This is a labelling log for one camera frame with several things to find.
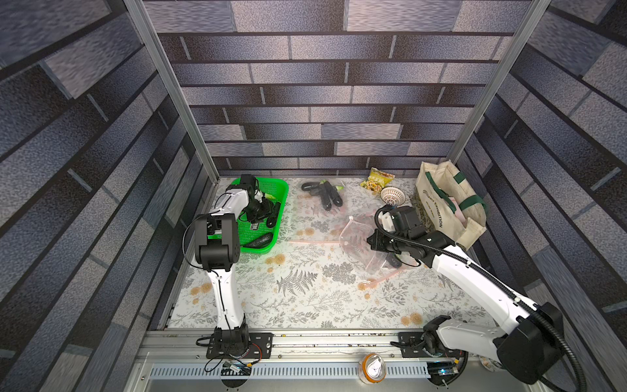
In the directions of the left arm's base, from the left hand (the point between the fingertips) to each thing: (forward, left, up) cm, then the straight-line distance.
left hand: (271, 213), depth 100 cm
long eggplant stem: (+10, -24, -2) cm, 26 cm away
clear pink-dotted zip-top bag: (+11, -17, -4) cm, 21 cm away
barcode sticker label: (-5, +7, -4) cm, 9 cm away
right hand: (-18, -36, +11) cm, 42 cm away
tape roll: (-54, -34, +6) cm, 64 cm away
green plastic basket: (+14, -1, -1) cm, 14 cm away
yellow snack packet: (+20, -48, 0) cm, 52 cm away
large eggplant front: (+12, -28, -2) cm, 30 cm away
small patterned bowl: (+12, -55, -2) cm, 56 cm away
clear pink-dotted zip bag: (-6, -34, -5) cm, 35 cm away
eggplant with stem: (+18, -17, -2) cm, 25 cm away
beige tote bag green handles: (-4, -69, +13) cm, 71 cm away
